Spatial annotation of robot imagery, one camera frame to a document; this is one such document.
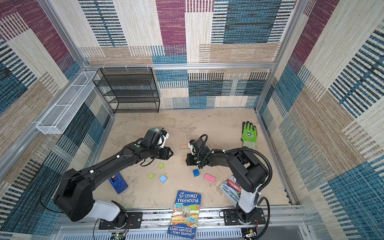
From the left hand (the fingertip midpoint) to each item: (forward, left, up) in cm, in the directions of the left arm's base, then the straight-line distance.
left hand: (171, 151), depth 84 cm
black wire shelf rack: (+47, +34, +6) cm, 58 cm away
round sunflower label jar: (+19, +13, -4) cm, 23 cm away
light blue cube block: (-12, +5, -10) cm, 16 cm away
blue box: (-15, +27, -7) cm, 32 cm away
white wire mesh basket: (+4, +51, +21) cm, 55 cm away
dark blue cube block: (-8, -14, -12) cm, 20 cm away
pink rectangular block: (-12, -22, -10) cm, 27 cm away
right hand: (-2, -9, -12) cm, 15 cm away
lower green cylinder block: (-9, +12, -11) cm, 19 cm away
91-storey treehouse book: (-29, -8, -9) cm, 32 cm away
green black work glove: (+17, -50, -10) cm, 54 cm away
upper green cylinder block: (-3, +7, -11) cm, 14 cm away
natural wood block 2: (+2, -7, -11) cm, 13 cm away
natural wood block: (+9, -6, -10) cm, 15 cm away
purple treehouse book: (-17, -33, -9) cm, 38 cm away
